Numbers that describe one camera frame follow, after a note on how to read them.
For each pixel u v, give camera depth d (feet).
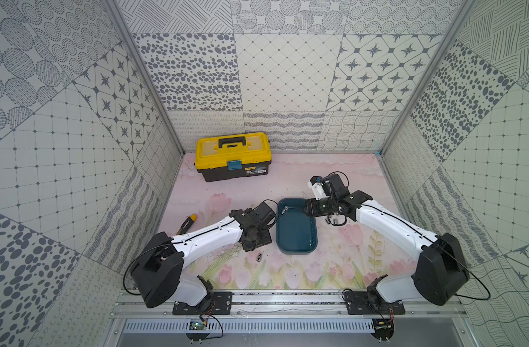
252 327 2.30
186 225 2.98
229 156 3.23
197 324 2.35
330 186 2.17
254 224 1.98
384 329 2.36
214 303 2.40
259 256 2.76
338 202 2.08
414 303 5.95
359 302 2.45
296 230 3.04
